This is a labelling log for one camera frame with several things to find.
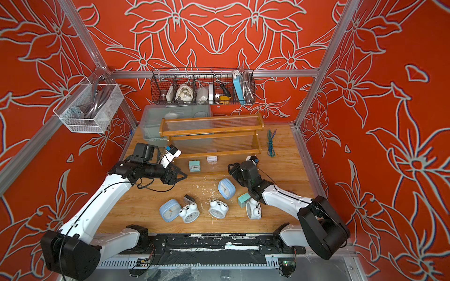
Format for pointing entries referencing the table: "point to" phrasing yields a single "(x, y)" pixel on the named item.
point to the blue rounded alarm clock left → (170, 210)
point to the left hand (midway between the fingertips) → (182, 171)
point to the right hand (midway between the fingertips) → (225, 168)
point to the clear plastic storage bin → (152, 116)
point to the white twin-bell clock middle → (218, 209)
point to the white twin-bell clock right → (254, 209)
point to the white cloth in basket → (184, 93)
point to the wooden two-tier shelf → (218, 136)
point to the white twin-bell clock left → (190, 213)
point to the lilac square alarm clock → (212, 158)
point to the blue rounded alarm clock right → (227, 188)
